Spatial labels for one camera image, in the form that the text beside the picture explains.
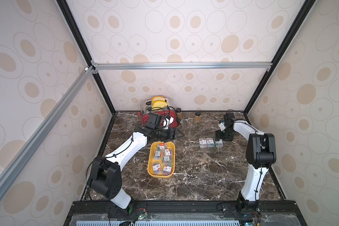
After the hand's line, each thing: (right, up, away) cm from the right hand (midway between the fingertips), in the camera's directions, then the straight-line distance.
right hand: (218, 139), depth 100 cm
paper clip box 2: (-6, -2, 0) cm, 6 cm away
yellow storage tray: (-40, -13, -8) cm, 43 cm away
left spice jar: (-27, +19, +10) cm, 35 cm away
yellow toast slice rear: (-43, +29, 0) cm, 52 cm away
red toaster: (-52, +22, -1) cm, 56 cm away
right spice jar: (-13, +15, +8) cm, 22 cm away
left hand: (-27, +4, -23) cm, 36 cm away
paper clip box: (-12, -2, -2) cm, 12 cm away
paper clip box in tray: (-42, -16, -14) cm, 48 cm away
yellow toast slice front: (-42, +24, -5) cm, 49 cm away
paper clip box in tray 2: (-36, -8, -7) cm, 38 cm away
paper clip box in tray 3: (-43, -8, -8) cm, 44 cm away
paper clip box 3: (0, -3, -3) cm, 4 cm away
